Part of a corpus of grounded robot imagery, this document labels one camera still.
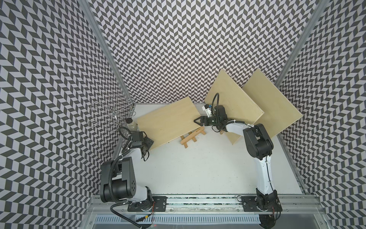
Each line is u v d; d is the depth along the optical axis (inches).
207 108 35.8
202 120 35.1
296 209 28.9
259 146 22.8
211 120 35.0
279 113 32.6
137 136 28.7
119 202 17.2
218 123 32.6
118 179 17.1
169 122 39.6
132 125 37.9
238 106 33.2
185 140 36.0
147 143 33.5
